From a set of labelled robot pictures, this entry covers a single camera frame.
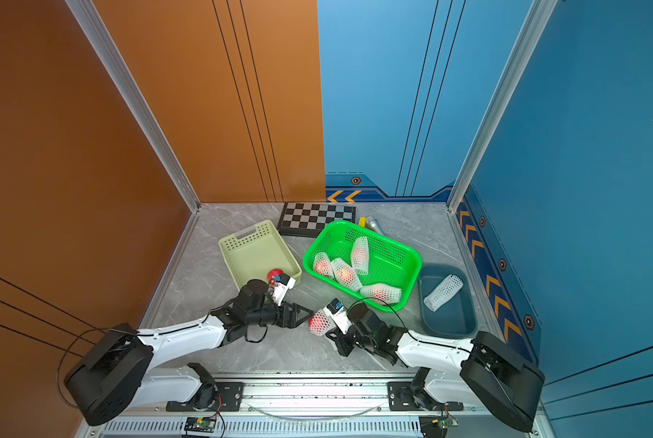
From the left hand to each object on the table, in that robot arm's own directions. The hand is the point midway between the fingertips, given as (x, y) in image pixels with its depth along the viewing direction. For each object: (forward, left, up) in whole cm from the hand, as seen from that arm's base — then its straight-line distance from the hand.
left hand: (308, 310), depth 82 cm
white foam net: (+9, -45, -2) cm, 46 cm away
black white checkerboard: (+41, +3, -4) cm, 41 cm away
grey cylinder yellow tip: (+38, -22, -3) cm, 44 cm away
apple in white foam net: (+13, -12, -1) cm, 17 cm away
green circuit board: (-28, +27, -10) cm, 40 cm away
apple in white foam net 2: (+5, -26, 0) cm, 26 cm away
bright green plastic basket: (+22, -28, -6) cm, 36 cm away
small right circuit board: (-27, -37, -6) cm, 46 cm away
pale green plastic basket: (+26, +24, -8) cm, 36 cm away
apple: (+20, -17, -1) cm, 26 cm away
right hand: (-6, -6, -4) cm, 10 cm away
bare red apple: (+15, +14, -4) cm, 21 cm away
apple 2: (-5, -4, +1) cm, 6 cm away
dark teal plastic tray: (+5, -45, -5) cm, 45 cm away
